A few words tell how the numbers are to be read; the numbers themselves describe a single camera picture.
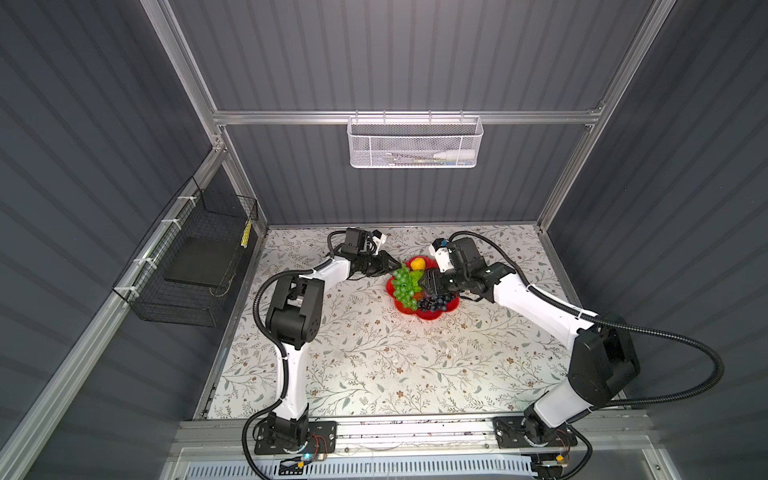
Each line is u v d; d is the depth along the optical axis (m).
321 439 0.72
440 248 0.77
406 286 0.96
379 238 0.94
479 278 0.62
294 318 0.57
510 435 0.73
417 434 0.75
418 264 1.01
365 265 0.87
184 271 0.73
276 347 0.56
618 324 0.46
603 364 0.43
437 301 0.91
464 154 0.93
